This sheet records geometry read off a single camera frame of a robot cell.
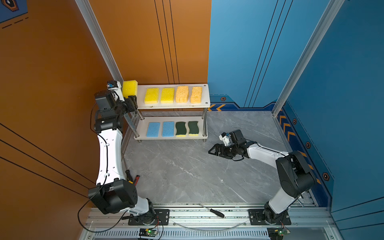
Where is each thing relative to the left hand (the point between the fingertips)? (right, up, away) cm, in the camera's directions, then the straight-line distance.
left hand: (129, 95), depth 72 cm
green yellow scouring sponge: (+22, -17, +28) cm, 40 cm away
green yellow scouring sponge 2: (+31, -18, +28) cm, 45 cm away
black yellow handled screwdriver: (-6, -45, +13) cm, 47 cm away
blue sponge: (+3, -18, +30) cm, 35 cm away
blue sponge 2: (+13, -17, +28) cm, 36 cm away
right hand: (+43, -32, +17) cm, 56 cm away
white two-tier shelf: (+12, -3, +52) cm, 53 cm away
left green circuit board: (+9, -66, -1) cm, 67 cm away
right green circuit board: (+71, -66, -1) cm, 97 cm away
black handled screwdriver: (+42, -59, +3) cm, 72 cm away
